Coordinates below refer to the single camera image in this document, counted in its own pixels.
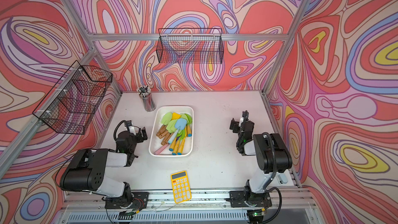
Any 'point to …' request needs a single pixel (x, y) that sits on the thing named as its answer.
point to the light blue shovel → (180, 124)
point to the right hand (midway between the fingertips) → (241, 122)
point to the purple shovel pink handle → (161, 149)
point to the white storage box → (155, 141)
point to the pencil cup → (144, 92)
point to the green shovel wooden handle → (166, 118)
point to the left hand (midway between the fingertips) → (138, 129)
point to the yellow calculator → (181, 186)
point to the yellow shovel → (175, 115)
